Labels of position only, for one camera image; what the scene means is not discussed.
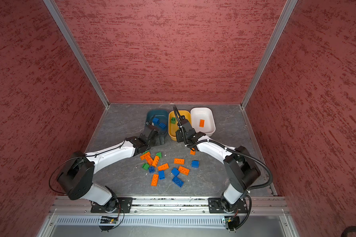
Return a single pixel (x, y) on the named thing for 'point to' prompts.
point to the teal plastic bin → (160, 121)
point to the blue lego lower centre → (161, 175)
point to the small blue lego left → (151, 169)
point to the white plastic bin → (198, 113)
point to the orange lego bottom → (155, 180)
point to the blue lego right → (195, 164)
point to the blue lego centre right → (175, 172)
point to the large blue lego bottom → (178, 181)
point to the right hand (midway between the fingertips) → (179, 135)
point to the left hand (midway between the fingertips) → (157, 140)
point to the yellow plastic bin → (172, 128)
